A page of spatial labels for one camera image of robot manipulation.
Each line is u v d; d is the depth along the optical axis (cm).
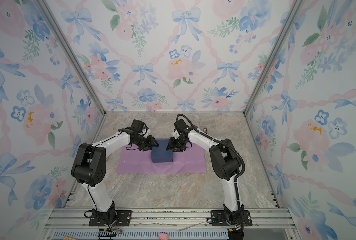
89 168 50
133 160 95
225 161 53
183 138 72
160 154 91
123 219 74
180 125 79
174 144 83
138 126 78
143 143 82
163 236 68
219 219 73
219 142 55
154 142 89
